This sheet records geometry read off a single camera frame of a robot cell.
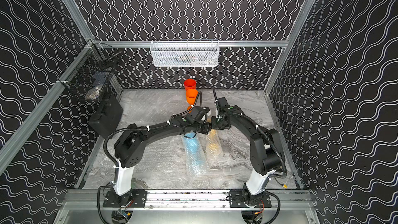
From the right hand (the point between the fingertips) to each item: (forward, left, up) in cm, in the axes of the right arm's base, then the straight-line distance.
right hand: (215, 125), depth 92 cm
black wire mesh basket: (+23, +75, +21) cm, 82 cm away
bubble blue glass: (-21, +11, -1) cm, 23 cm away
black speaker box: (-2, +61, +8) cm, 62 cm away
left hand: (-2, +2, +3) cm, 4 cm away
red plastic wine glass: (+34, +17, +3) cm, 39 cm away
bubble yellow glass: (-15, +2, +1) cm, 15 cm away
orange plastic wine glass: (+20, +16, +5) cm, 26 cm away
